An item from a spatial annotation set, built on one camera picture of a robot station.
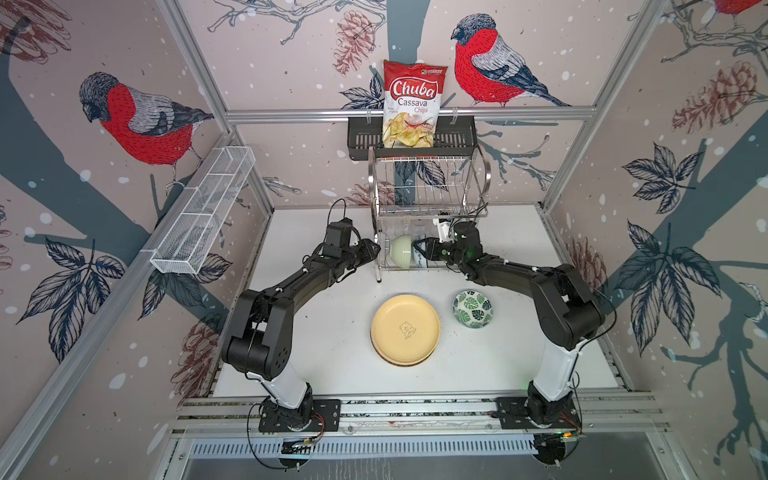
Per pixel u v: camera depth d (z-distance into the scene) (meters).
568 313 0.50
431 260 0.83
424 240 0.91
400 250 0.92
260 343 0.46
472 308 0.92
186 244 0.71
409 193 1.22
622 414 0.75
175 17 0.72
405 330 0.85
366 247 0.81
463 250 0.76
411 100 0.83
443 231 0.86
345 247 0.75
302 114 1.72
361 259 0.81
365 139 0.95
